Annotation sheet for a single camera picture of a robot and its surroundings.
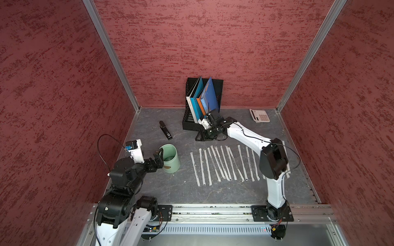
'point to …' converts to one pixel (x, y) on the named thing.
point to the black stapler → (163, 127)
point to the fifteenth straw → (201, 164)
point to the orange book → (200, 103)
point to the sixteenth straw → (217, 161)
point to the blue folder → (209, 97)
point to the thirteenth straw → (214, 164)
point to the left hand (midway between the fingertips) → (153, 154)
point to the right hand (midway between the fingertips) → (199, 140)
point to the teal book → (199, 90)
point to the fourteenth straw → (207, 167)
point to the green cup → (171, 163)
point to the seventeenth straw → (195, 169)
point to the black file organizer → (218, 87)
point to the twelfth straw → (288, 169)
